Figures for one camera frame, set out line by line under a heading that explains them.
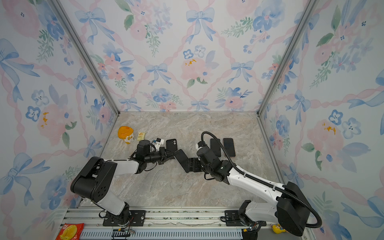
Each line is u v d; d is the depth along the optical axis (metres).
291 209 0.40
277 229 0.69
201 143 0.72
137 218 0.74
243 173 0.51
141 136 1.04
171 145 1.02
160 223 0.73
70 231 0.69
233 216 0.74
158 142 0.86
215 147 0.57
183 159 0.87
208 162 0.60
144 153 0.73
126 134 0.95
